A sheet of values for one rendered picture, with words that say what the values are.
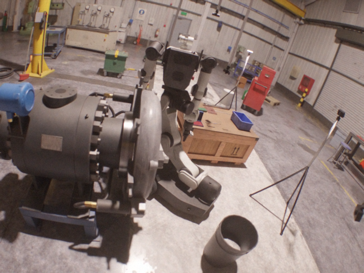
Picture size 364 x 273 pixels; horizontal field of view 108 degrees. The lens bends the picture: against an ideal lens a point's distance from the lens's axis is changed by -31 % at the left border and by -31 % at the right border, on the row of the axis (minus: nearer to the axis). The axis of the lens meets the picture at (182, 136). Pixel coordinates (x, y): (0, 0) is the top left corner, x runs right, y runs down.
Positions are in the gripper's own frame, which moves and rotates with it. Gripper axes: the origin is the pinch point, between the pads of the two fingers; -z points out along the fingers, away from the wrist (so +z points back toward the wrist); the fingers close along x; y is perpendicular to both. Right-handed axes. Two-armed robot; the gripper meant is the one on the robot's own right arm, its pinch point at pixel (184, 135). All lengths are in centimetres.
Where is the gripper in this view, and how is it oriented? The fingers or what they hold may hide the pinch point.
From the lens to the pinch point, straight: 190.9
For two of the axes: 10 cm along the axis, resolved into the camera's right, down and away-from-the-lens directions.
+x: 0.1, -6.6, 7.5
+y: -9.7, -1.9, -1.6
